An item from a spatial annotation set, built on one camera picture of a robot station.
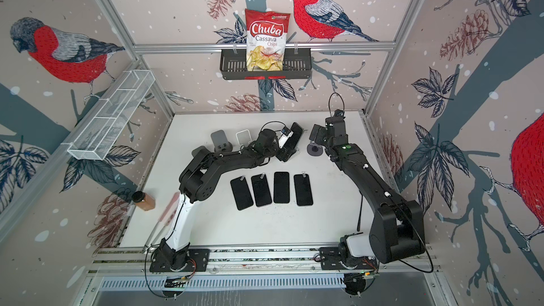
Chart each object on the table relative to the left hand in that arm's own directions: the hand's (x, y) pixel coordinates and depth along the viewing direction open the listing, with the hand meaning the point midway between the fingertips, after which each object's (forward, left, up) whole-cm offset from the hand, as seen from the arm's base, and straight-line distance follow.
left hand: (294, 142), depth 98 cm
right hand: (-3, -11, +13) cm, 17 cm away
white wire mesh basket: (-16, +70, +23) cm, 75 cm away
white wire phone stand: (+4, +23, +4) cm, 24 cm away
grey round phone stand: (+2, -11, -9) cm, 14 cm away
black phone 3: (-4, +1, +5) cm, 6 cm away
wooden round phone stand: (+1, +36, -2) cm, 36 cm away
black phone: (-21, +24, -9) cm, 33 cm away
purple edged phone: (-22, +15, -8) cm, 28 cm away
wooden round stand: (-6, +44, 0) cm, 45 cm away
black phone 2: (-18, +6, -10) cm, 22 cm away
